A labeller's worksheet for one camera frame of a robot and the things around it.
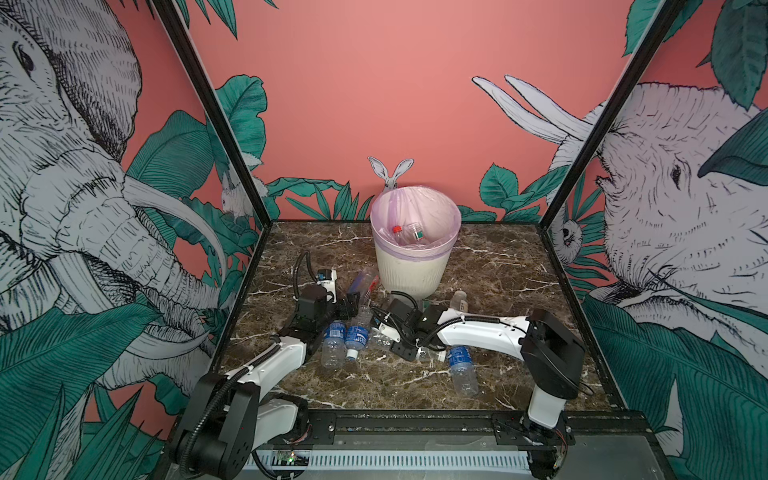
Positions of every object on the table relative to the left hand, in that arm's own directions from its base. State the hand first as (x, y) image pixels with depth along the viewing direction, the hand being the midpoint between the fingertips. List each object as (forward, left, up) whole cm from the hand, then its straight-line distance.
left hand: (349, 289), depth 87 cm
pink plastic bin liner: (+24, -17, +12) cm, 32 cm away
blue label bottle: (-12, +5, -11) cm, 18 cm away
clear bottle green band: (+10, -2, -12) cm, 16 cm away
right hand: (-13, -13, -7) cm, 20 cm away
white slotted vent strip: (-41, -10, -11) cm, 44 cm away
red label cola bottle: (+21, -16, 0) cm, 26 cm away
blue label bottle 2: (-22, -33, -12) cm, 41 cm away
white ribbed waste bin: (+2, -22, +2) cm, 22 cm away
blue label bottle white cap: (-13, -2, -6) cm, 14 cm away
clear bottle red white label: (-17, -21, -6) cm, 28 cm away
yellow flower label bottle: (+20, -21, +2) cm, 29 cm away
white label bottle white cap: (-1, -34, -7) cm, 35 cm away
